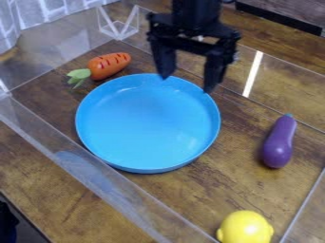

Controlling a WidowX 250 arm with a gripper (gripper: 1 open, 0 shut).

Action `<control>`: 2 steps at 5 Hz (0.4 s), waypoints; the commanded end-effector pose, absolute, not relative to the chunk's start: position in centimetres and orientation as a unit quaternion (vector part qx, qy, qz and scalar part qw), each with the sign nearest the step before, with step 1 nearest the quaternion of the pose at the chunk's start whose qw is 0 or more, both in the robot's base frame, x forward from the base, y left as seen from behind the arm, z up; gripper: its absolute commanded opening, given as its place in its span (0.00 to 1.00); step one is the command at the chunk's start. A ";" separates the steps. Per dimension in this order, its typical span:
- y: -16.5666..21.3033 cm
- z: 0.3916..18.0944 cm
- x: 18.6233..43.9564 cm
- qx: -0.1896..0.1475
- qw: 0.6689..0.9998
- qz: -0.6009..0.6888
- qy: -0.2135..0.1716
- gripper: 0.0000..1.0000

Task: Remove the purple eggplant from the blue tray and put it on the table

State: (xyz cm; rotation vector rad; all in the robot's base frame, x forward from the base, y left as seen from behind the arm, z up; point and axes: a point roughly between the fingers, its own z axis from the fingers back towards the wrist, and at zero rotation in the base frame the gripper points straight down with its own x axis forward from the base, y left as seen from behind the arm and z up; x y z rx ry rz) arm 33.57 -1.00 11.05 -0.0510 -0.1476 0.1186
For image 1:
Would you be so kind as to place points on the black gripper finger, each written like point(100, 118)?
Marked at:
point(221, 56)
point(163, 57)

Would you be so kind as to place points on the clear acrylic enclosure wall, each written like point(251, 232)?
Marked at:
point(79, 200)

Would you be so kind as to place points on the blue round plastic tray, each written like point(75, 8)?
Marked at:
point(147, 125)

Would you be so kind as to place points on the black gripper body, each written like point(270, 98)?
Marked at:
point(191, 29)

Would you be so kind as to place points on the orange toy carrot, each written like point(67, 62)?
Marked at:
point(100, 67)

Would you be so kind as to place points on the yellow toy lemon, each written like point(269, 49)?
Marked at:
point(245, 227)

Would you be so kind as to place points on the grey patterned curtain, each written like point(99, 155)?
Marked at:
point(21, 14)

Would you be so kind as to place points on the purple toy eggplant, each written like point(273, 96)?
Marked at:
point(277, 147)

